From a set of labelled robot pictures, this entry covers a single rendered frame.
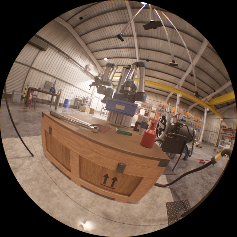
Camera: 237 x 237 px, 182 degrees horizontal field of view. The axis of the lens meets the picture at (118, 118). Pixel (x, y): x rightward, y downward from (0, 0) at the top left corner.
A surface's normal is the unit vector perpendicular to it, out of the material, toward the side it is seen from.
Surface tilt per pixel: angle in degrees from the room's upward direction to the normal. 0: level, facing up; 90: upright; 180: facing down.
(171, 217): 0
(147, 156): 90
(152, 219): 0
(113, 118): 90
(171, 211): 0
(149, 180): 90
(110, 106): 90
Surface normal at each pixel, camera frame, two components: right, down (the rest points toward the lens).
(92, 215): 0.25, -0.97
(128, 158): -0.18, 0.00
